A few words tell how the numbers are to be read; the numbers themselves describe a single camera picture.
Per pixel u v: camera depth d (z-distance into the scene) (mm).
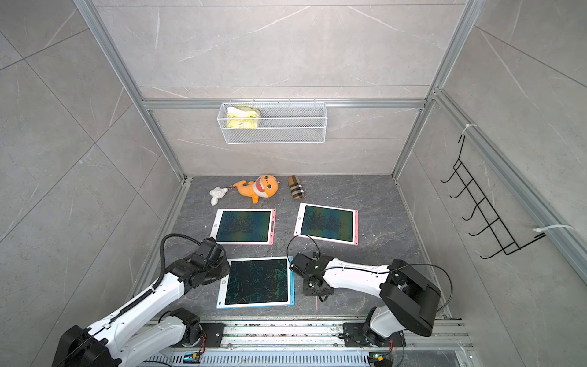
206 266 636
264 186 1064
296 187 1109
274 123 1005
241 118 878
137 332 468
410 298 427
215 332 733
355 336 729
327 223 1017
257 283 841
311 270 635
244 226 1007
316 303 798
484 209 673
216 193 1085
